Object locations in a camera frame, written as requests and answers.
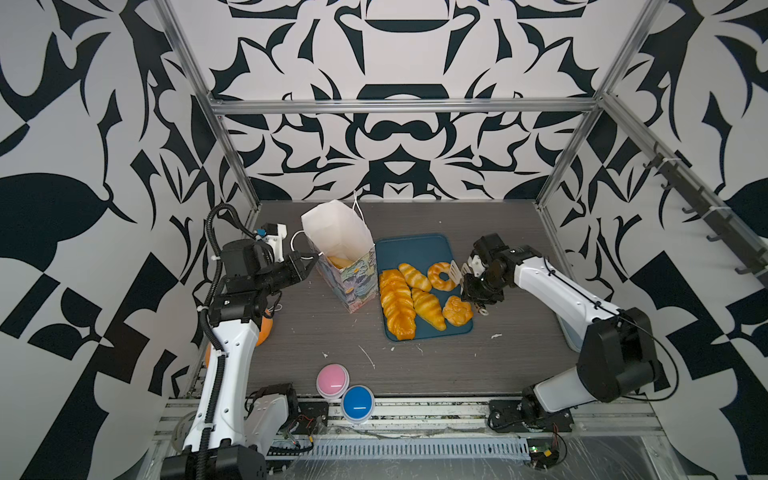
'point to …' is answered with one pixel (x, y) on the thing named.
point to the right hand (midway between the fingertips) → (467, 295)
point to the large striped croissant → (427, 306)
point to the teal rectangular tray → (425, 330)
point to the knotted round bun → (457, 311)
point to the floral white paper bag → (346, 257)
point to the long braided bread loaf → (398, 304)
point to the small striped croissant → (414, 277)
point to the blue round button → (358, 403)
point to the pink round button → (333, 380)
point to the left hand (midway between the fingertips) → (316, 252)
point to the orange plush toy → (264, 332)
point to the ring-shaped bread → (435, 280)
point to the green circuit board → (543, 452)
